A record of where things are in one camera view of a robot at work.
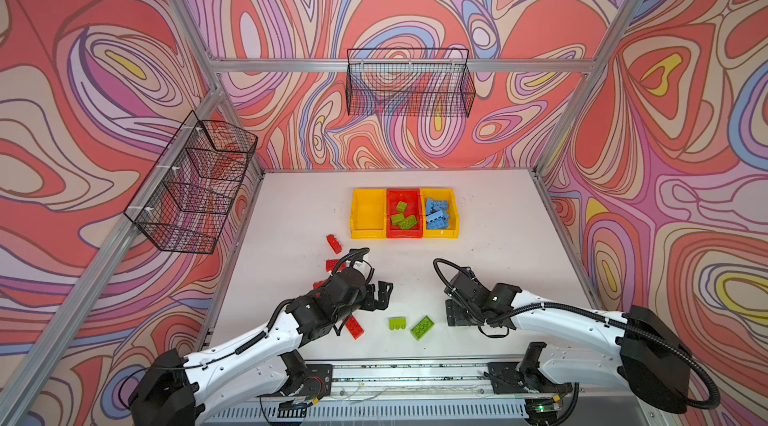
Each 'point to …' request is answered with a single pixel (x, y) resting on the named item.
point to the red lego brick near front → (354, 327)
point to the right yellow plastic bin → (445, 194)
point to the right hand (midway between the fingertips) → (464, 319)
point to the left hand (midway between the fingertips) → (384, 285)
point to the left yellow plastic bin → (368, 213)
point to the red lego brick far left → (334, 244)
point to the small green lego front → (397, 323)
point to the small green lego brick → (401, 206)
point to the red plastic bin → (411, 196)
